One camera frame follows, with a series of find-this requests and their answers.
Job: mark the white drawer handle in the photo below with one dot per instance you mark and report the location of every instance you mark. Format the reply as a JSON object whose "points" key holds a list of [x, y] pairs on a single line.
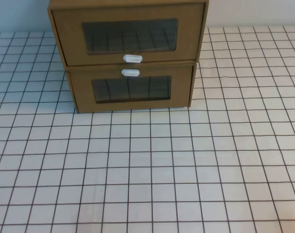
{"points": [[130, 72], [129, 58]]}

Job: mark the brown cardboard drawer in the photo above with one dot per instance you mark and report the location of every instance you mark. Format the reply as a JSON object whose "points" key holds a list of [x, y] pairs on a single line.
{"points": [[127, 36]]}

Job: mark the lower brown cardboard shoebox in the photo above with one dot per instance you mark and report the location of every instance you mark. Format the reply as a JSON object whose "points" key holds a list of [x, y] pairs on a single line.
{"points": [[104, 88]]}

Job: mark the upper brown shoebox shell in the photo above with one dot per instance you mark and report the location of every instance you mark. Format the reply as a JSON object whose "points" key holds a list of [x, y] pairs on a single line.
{"points": [[127, 2]]}

